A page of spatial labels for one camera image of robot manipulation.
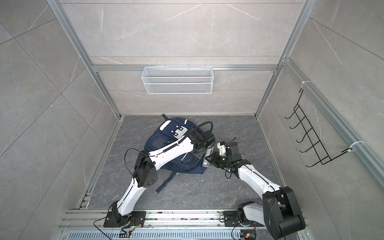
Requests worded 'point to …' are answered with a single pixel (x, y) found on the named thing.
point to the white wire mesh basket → (177, 80)
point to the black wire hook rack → (316, 145)
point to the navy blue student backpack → (160, 134)
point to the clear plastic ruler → (209, 151)
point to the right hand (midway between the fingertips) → (206, 157)
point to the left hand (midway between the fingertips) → (196, 148)
